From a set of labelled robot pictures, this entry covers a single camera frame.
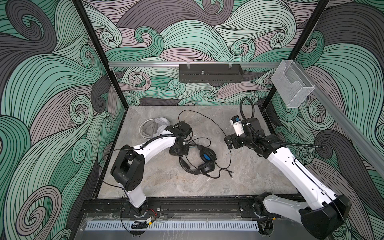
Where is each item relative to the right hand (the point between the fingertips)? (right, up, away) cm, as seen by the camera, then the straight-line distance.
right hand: (233, 136), depth 77 cm
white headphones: (-46, +4, +31) cm, 56 cm away
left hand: (-26, -12, +8) cm, 30 cm away
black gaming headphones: (-12, -13, +7) cm, 19 cm away
